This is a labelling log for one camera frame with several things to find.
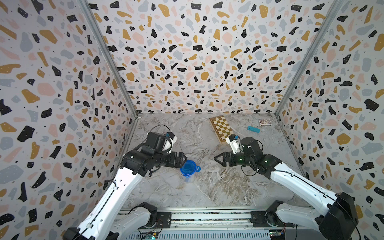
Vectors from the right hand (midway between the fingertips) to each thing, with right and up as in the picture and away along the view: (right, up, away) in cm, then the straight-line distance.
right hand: (219, 158), depth 76 cm
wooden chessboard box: (+5, +15, +34) cm, 38 cm away
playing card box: (+40, +19, +41) cm, 61 cm away
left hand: (-19, +2, -5) cm, 20 cm away
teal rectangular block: (+30, +14, +38) cm, 50 cm away
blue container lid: (-16, -6, +4) cm, 18 cm away
